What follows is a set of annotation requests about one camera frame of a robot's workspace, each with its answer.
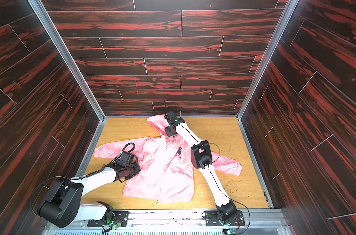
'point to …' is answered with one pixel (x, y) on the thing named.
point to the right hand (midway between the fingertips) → (174, 129)
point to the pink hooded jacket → (160, 170)
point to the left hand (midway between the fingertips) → (141, 170)
